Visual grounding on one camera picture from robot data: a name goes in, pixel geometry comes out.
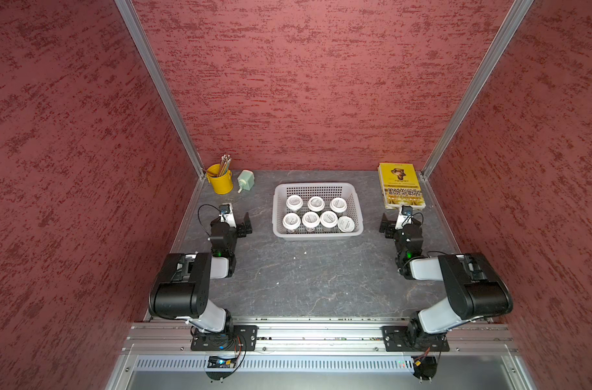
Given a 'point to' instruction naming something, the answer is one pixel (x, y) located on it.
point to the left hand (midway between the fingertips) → (236, 217)
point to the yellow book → (400, 186)
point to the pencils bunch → (224, 164)
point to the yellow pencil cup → (222, 184)
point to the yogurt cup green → (346, 224)
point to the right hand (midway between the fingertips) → (395, 217)
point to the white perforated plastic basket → (327, 228)
